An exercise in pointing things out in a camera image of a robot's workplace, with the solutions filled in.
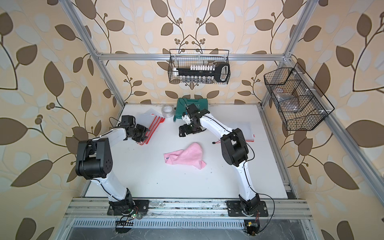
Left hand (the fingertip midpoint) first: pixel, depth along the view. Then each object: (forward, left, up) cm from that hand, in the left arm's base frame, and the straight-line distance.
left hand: (146, 129), depth 97 cm
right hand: (-2, -27, 0) cm, 27 cm away
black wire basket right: (-4, -85, +28) cm, 90 cm away
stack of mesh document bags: (+14, +1, -7) cm, 16 cm away
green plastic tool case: (+27, -21, -3) cm, 35 cm away
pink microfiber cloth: (-17, -30, -4) cm, 35 cm away
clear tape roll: (+23, -10, -7) cm, 26 cm away
